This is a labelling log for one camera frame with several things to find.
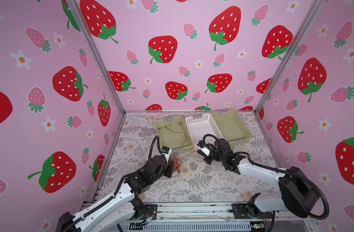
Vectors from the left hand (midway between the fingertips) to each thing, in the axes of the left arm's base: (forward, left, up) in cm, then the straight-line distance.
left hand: (173, 161), depth 77 cm
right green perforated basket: (+33, -42, -11) cm, 55 cm away
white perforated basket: (+36, -18, -15) cm, 43 cm away
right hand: (+9, -15, -3) cm, 18 cm away
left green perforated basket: (+29, +2, -14) cm, 32 cm away
